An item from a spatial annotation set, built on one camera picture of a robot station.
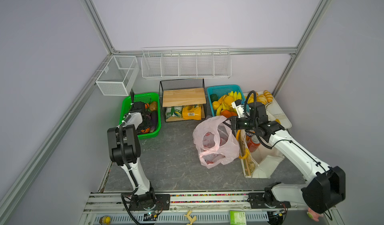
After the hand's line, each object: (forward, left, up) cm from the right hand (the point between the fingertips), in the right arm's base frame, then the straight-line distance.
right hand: (223, 122), depth 77 cm
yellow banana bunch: (+26, -4, -18) cm, 32 cm away
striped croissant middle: (+36, -36, -20) cm, 55 cm away
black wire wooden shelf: (+29, +19, -6) cm, 35 cm away
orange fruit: (+15, -5, -12) cm, 20 cm away
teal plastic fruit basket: (+41, -5, -16) cm, 44 cm away
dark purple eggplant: (+13, +43, -17) cm, 48 cm away
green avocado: (+36, +1, -18) cm, 41 cm away
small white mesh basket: (+38, +68, +1) cm, 78 cm away
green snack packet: (+21, +30, -17) cm, 40 cm away
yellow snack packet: (+19, +18, -15) cm, 30 cm away
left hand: (+9, +48, -18) cm, 52 cm away
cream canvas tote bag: (-21, -14, -2) cm, 26 cm away
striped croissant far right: (+40, -42, -21) cm, 62 cm away
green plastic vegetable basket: (+34, +53, -16) cm, 65 cm away
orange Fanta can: (0, -17, -14) cm, 22 cm away
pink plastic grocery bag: (-16, +6, +9) cm, 19 cm away
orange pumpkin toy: (+5, +47, -17) cm, 51 cm away
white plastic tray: (+22, -42, -21) cm, 51 cm away
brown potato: (+26, +47, -17) cm, 56 cm away
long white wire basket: (+41, +21, +10) cm, 48 cm away
